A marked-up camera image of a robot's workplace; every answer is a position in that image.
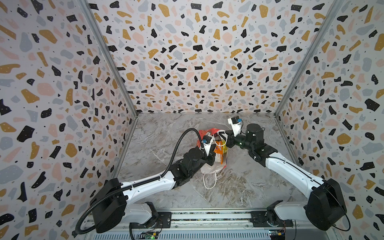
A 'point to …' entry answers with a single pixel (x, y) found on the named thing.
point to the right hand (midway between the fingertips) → (219, 130)
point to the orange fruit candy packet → (218, 149)
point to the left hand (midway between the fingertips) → (216, 143)
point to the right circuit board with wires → (277, 234)
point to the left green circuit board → (148, 235)
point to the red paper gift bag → (209, 177)
